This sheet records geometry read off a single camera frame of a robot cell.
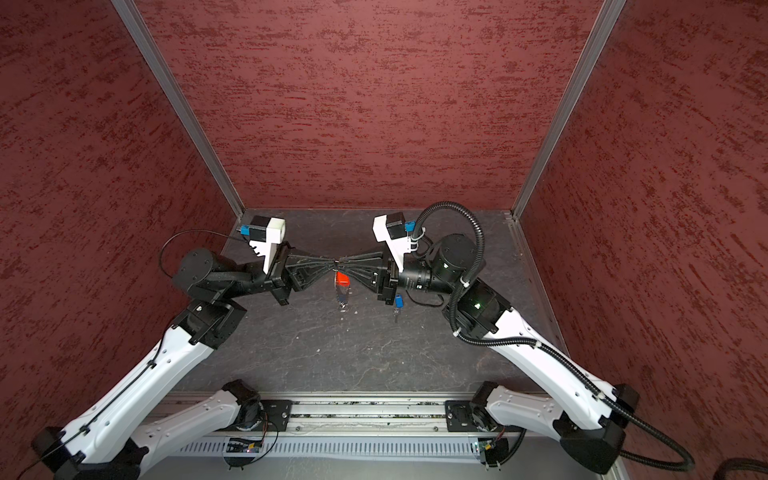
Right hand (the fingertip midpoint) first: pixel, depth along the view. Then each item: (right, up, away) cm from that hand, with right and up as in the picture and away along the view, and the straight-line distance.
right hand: (339, 273), depth 49 cm
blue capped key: (+11, -15, +45) cm, 48 cm away
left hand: (-1, 0, +1) cm, 1 cm away
